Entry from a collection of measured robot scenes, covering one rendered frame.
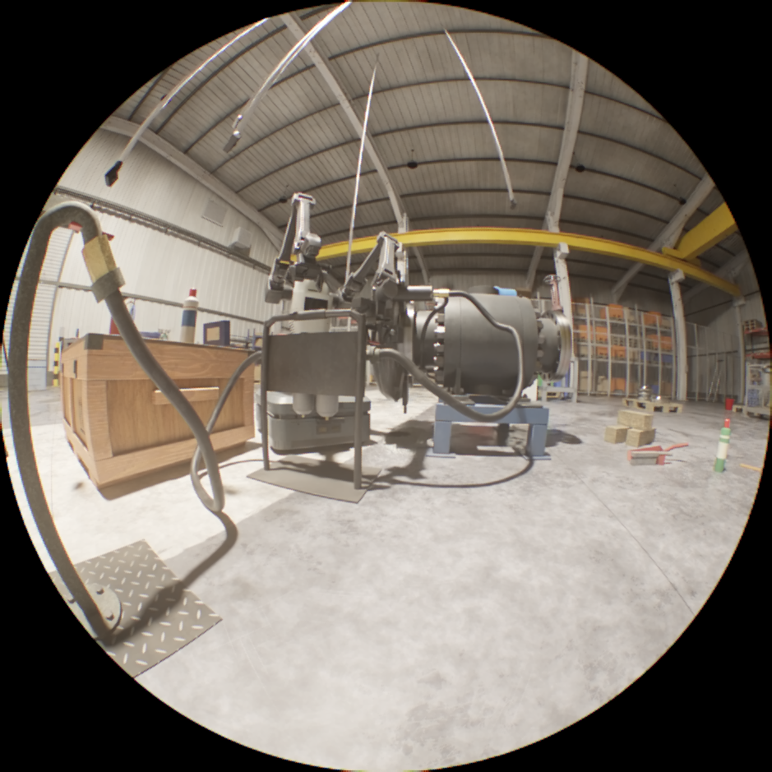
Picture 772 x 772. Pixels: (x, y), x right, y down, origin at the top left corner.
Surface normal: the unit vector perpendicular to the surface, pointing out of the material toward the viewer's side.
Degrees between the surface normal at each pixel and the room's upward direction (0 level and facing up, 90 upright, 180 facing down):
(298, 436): 90
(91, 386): 90
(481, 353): 112
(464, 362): 121
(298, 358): 90
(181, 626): 0
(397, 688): 0
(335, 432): 90
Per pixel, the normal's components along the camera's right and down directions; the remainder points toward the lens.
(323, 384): -0.22, 0.03
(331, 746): 0.04, -1.00
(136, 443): 0.98, 0.04
